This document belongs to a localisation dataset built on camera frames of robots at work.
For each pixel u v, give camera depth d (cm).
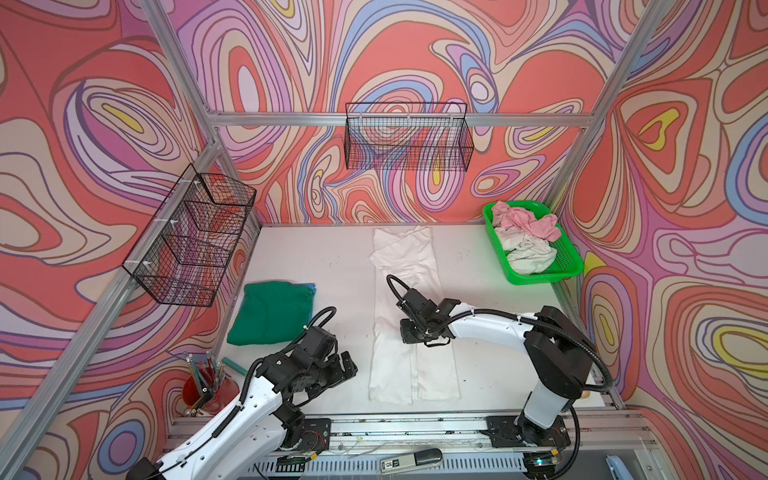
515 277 96
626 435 76
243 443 56
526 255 107
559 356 46
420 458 67
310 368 60
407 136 96
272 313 92
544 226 109
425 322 68
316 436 72
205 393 75
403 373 83
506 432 74
